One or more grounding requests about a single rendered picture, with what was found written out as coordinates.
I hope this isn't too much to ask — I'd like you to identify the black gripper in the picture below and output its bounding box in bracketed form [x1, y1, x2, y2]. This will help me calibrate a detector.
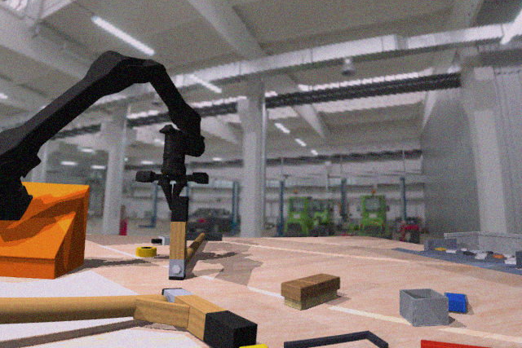
[135, 150, 209, 210]

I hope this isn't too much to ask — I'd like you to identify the yellow ring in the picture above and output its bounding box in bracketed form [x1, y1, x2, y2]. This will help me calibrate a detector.
[136, 246, 157, 258]

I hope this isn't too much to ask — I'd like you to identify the blue-handled scraper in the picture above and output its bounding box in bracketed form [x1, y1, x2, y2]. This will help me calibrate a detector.
[444, 292, 468, 312]

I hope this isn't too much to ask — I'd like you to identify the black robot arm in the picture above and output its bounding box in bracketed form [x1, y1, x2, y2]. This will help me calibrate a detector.
[0, 51, 205, 221]

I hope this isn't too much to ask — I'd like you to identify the dark grey l-shaped bar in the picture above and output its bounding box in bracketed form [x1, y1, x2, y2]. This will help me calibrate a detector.
[284, 331, 389, 348]

